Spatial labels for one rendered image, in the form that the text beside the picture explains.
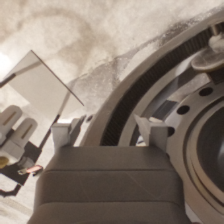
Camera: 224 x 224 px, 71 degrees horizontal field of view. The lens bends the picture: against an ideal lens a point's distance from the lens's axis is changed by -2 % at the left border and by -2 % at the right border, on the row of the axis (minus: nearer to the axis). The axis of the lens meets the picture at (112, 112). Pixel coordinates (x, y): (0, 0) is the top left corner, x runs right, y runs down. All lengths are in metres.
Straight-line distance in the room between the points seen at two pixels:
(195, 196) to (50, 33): 0.84
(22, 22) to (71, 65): 0.29
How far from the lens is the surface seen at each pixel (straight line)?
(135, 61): 0.84
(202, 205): 0.32
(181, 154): 0.37
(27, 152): 0.90
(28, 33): 0.95
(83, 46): 0.86
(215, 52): 0.47
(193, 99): 0.48
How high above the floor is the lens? 0.79
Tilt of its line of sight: 51 degrees down
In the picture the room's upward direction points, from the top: 170 degrees counter-clockwise
